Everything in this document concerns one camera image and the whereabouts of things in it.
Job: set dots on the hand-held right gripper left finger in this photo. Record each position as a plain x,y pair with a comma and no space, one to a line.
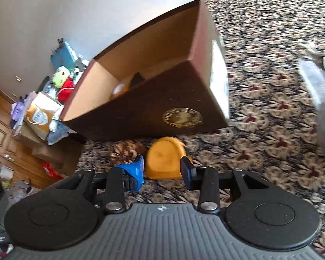
135,174

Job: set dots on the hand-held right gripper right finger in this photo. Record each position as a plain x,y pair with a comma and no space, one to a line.
187,176

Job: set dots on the brown pine cone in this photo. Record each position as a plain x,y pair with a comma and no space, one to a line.
127,150

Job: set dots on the orange plastic lid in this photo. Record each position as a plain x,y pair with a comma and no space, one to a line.
162,159

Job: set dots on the brown cardboard box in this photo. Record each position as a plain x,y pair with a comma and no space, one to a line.
140,113

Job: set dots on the black plug adapter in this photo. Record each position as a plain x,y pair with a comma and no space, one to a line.
138,78

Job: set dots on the grey plastic bag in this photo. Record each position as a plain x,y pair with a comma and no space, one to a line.
20,192

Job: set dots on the red packet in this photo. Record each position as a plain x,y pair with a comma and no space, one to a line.
51,170

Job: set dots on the blue patterned cloth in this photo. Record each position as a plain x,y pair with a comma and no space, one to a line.
58,135

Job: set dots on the stack of cardboard boxes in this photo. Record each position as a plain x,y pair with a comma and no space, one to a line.
48,151

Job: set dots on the wooden cabinet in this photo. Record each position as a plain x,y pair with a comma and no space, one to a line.
5,140

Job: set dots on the floral patterned blanket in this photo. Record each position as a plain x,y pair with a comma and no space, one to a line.
273,113

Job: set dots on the white dog plush toy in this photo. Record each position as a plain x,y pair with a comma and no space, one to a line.
76,73

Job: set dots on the green frog plush toy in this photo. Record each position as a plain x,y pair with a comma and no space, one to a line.
61,80

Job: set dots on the purple package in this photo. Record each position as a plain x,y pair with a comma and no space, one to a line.
19,111

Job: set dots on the blue bag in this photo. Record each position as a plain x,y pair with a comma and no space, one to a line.
63,55

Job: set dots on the clear plastic tool package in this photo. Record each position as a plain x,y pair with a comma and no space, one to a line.
314,73

